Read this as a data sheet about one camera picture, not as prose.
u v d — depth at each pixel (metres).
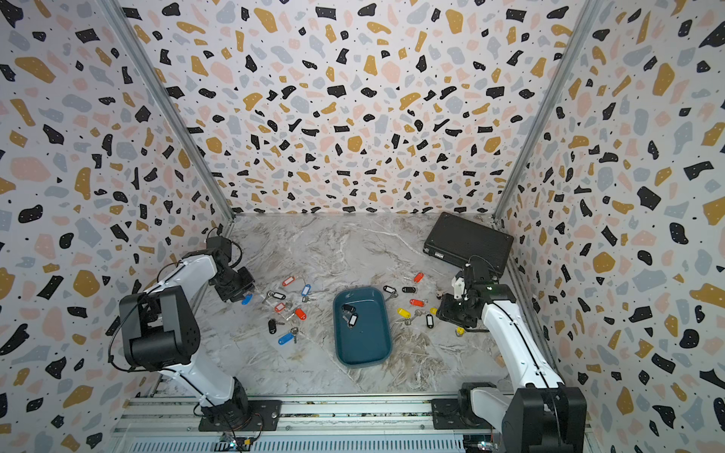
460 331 0.89
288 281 1.00
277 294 0.97
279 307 0.93
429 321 0.92
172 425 0.74
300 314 0.93
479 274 0.65
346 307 0.94
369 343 0.85
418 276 1.03
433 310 0.94
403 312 0.94
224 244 0.78
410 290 0.99
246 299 0.93
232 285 0.81
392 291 0.99
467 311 0.61
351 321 0.91
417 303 0.96
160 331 0.47
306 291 0.98
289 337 0.88
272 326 0.90
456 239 1.07
